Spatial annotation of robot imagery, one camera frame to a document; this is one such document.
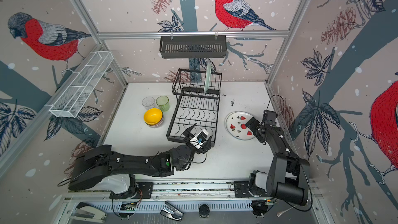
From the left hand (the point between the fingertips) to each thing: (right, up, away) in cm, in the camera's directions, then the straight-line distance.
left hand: (202, 131), depth 72 cm
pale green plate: (+3, +26, +5) cm, 27 cm away
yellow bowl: (-31, +4, +22) cm, 38 cm away
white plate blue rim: (+21, -2, +23) cm, 31 cm away
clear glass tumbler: (-38, +12, +32) cm, 51 cm away
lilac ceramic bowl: (-27, -1, +18) cm, 33 cm away
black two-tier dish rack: (-4, +11, +32) cm, 34 cm away
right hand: (+29, -2, +17) cm, 34 cm away
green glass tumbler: (-27, +12, +31) cm, 43 cm away
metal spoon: (+35, -37, -4) cm, 51 cm away
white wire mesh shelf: (-62, +14, 0) cm, 64 cm away
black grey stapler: (-54, -37, -3) cm, 65 cm away
